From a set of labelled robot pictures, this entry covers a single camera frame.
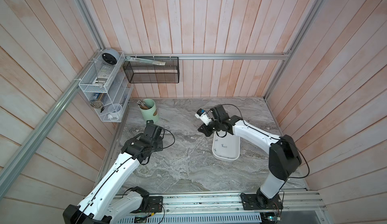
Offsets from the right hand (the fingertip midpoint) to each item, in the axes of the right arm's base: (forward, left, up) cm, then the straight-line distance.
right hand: (199, 128), depth 88 cm
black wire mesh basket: (+41, +40, +10) cm, 58 cm away
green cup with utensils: (+12, +33, +2) cm, 35 cm away
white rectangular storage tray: (-6, -17, -12) cm, 21 cm away
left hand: (-13, +23, +4) cm, 27 cm away
